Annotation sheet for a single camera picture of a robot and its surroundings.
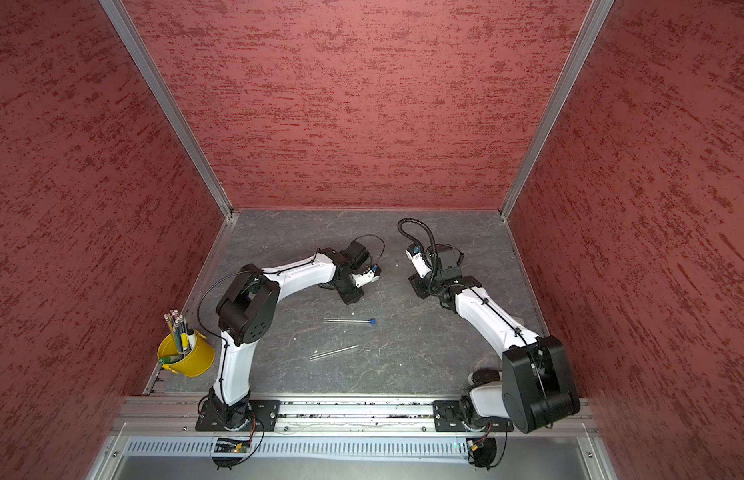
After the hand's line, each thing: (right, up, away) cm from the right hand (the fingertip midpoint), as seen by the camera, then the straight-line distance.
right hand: (419, 278), depth 89 cm
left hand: (-22, -7, +6) cm, 24 cm away
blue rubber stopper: (-14, -14, +2) cm, 20 cm away
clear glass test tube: (-23, -13, +2) cm, 27 cm away
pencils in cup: (-63, -14, -14) cm, 66 cm away
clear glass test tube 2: (-29, -21, -6) cm, 36 cm away
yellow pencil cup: (-60, -20, -13) cm, 65 cm away
